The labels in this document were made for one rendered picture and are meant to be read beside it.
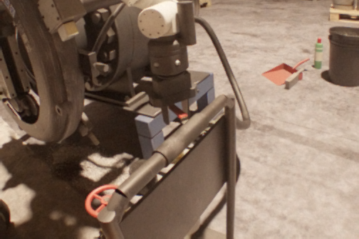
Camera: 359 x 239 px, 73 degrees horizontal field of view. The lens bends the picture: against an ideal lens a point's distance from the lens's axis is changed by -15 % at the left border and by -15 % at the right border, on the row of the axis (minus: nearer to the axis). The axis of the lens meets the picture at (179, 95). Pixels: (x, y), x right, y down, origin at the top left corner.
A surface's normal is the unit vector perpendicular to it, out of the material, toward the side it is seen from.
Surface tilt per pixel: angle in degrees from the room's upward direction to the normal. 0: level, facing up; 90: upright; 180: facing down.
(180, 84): 90
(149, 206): 90
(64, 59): 89
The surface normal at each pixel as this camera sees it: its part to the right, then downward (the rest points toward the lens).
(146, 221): 0.83, 0.16
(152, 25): -0.34, 0.44
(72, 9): 0.72, -0.20
